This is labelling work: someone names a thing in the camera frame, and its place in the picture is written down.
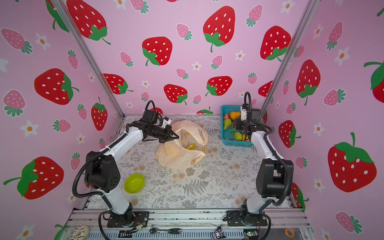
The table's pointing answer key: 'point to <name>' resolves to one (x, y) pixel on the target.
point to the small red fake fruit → (227, 116)
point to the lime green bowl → (134, 183)
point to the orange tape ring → (289, 232)
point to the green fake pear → (227, 123)
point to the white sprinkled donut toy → (80, 233)
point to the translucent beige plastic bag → (187, 150)
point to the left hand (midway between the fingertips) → (179, 136)
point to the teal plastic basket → (228, 135)
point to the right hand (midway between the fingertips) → (237, 120)
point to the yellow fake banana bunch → (192, 147)
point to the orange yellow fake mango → (233, 115)
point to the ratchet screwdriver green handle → (171, 231)
